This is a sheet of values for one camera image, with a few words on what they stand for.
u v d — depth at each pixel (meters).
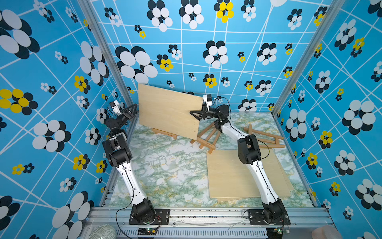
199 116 0.85
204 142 0.98
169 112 0.95
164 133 1.01
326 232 0.68
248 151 0.68
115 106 0.87
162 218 0.74
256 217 0.73
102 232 0.68
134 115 0.89
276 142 0.99
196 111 0.83
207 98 0.81
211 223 0.72
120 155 0.67
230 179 0.86
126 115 0.87
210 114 0.86
